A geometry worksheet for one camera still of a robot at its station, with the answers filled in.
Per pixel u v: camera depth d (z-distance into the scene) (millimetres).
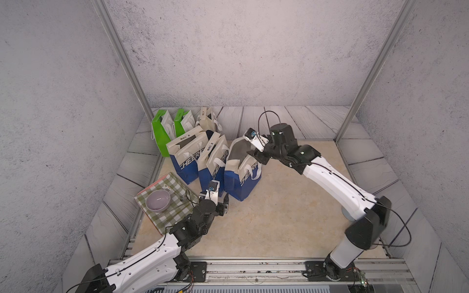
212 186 662
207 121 966
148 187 988
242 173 808
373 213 425
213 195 683
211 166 801
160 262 502
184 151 852
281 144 564
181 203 909
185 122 971
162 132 988
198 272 729
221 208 688
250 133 624
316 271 729
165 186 984
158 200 913
